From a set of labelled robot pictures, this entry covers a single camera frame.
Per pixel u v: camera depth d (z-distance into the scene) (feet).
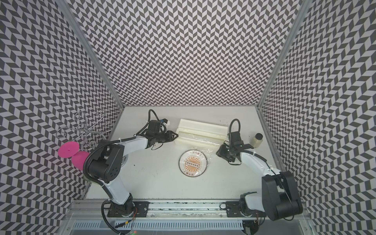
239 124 2.59
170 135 2.72
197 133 3.32
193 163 2.92
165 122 2.92
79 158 2.06
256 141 2.92
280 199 1.35
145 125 2.50
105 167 1.56
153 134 2.53
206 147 2.93
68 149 1.96
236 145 2.25
